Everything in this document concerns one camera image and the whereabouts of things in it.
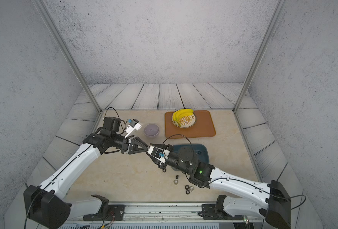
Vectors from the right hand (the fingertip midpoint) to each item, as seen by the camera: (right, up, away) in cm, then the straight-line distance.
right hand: (151, 147), depth 63 cm
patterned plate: (+20, +11, +49) cm, 54 cm away
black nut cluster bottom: (+18, -28, +17) cm, 37 cm away
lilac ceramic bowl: (-6, +5, +41) cm, 41 cm away
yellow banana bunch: (+15, +17, +48) cm, 53 cm away
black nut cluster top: (+17, -26, +19) cm, 37 cm away
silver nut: (+11, -23, +20) cm, 33 cm away
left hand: (-2, -2, -1) cm, 2 cm away
